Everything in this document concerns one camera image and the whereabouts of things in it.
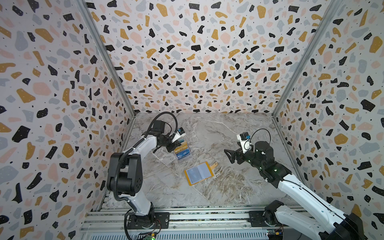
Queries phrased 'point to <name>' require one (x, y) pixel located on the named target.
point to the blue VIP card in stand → (183, 154)
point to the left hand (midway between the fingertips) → (180, 140)
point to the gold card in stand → (183, 146)
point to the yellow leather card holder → (199, 173)
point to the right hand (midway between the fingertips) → (232, 144)
